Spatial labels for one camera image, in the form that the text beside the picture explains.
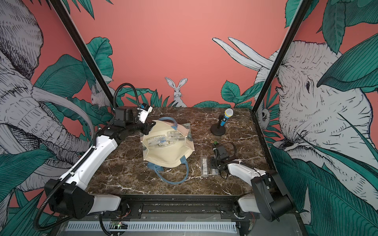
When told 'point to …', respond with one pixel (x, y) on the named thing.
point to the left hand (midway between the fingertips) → (155, 120)
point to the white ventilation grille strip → (156, 226)
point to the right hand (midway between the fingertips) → (212, 159)
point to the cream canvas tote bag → (158, 158)
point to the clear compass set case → (204, 166)
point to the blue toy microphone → (228, 113)
